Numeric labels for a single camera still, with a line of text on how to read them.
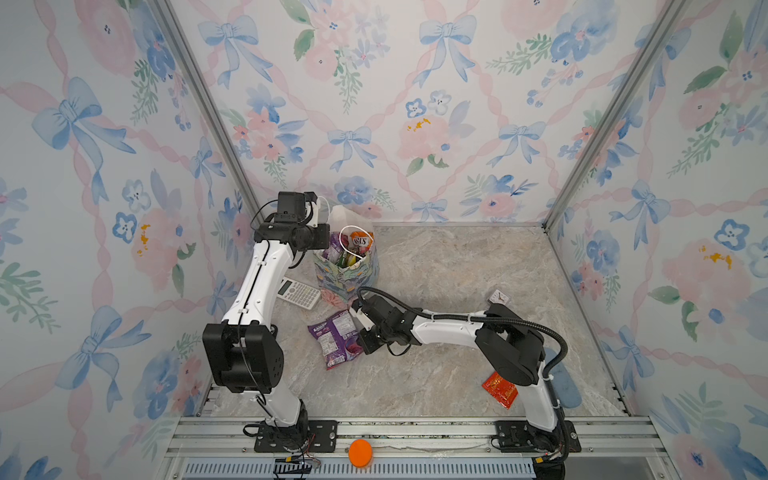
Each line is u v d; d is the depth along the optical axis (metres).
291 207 0.63
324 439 0.74
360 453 0.64
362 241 0.93
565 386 0.79
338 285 0.84
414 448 0.74
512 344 0.53
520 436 0.73
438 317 0.61
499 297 0.97
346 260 0.90
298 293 0.99
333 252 0.92
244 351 0.44
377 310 0.71
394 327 0.70
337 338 0.86
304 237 0.70
